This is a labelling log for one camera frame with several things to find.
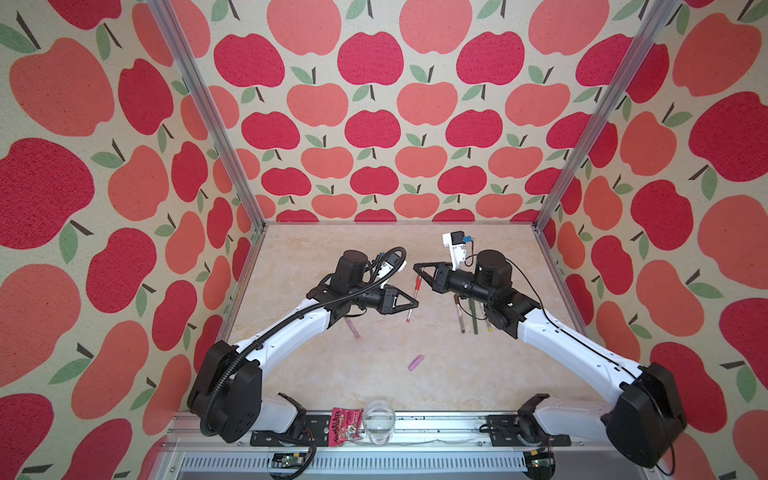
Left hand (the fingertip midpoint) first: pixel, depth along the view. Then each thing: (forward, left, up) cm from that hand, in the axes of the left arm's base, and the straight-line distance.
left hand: (418, 305), depth 72 cm
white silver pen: (+6, -17, -23) cm, 29 cm away
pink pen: (+4, +17, -23) cm, 29 cm away
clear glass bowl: (-20, +10, -24) cm, 33 cm away
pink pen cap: (-5, -1, -23) cm, 24 cm away
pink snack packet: (-22, +19, -22) cm, 36 cm away
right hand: (+8, -1, +5) cm, 9 cm away
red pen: (+5, 0, +2) cm, 5 cm away
